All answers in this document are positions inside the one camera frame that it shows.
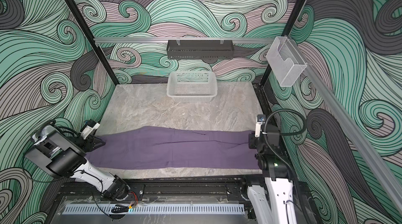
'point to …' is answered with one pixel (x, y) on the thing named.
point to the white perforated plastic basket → (192, 86)
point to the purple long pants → (165, 147)
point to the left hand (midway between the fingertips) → (98, 143)
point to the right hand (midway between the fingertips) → (258, 132)
